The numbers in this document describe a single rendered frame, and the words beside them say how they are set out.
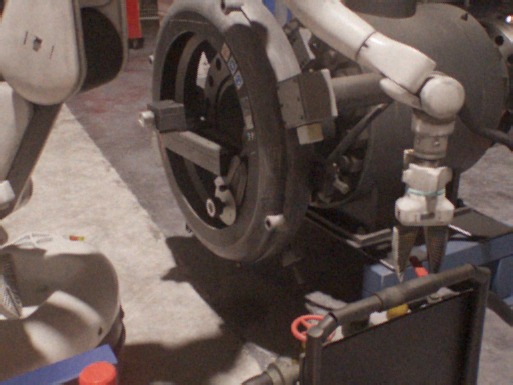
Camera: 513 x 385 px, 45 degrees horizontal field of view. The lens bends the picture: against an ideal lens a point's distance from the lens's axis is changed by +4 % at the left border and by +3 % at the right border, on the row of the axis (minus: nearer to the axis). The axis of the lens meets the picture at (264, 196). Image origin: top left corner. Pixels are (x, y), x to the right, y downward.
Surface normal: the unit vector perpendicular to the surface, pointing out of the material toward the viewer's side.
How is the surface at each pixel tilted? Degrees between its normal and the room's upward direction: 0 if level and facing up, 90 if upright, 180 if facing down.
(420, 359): 90
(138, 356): 0
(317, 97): 67
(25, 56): 89
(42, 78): 91
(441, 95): 87
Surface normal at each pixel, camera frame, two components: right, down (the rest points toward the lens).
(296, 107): -0.85, 0.20
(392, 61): -0.44, 0.05
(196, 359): 0.00, -0.93
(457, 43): 0.38, -0.41
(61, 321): 0.65, -0.48
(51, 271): -0.24, 0.08
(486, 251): 0.53, 0.32
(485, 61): 0.45, -0.20
